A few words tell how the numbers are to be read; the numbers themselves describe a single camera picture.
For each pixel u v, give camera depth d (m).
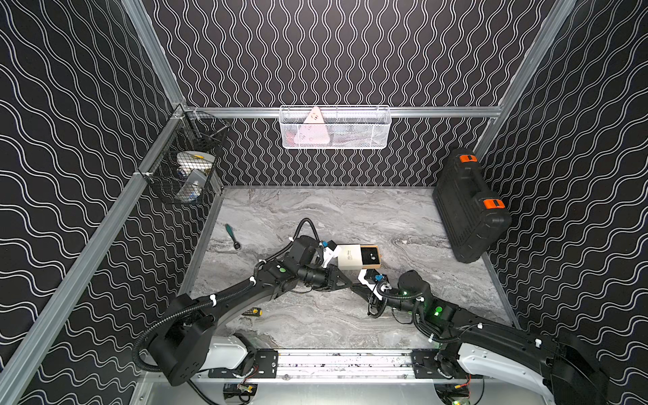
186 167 0.82
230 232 1.04
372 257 0.95
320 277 0.69
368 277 0.63
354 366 0.76
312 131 0.90
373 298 0.67
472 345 0.55
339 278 0.71
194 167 0.82
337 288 0.70
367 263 0.93
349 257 0.95
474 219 0.83
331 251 0.74
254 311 0.83
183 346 0.41
